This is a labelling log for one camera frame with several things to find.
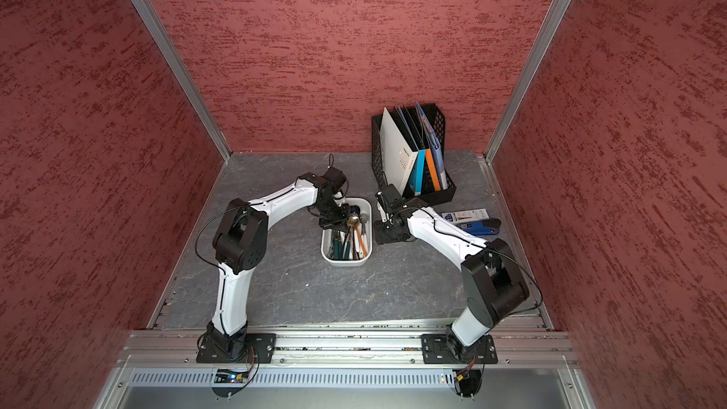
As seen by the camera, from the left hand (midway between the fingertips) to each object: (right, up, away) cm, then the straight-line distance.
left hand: (346, 232), depth 92 cm
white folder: (+17, +25, -5) cm, 31 cm away
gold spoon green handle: (+2, +4, +2) cm, 5 cm away
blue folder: (+28, +27, -9) cm, 40 cm away
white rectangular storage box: (+7, +8, +5) cm, 12 cm away
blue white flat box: (+43, +4, +8) cm, 44 cm away
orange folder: (+29, +21, -3) cm, 35 cm away
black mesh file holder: (+11, +29, +7) cm, 32 cm away
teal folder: (+24, +17, -1) cm, 29 cm away
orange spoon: (+5, -4, 0) cm, 6 cm away
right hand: (+12, -2, -5) cm, 14 cm away
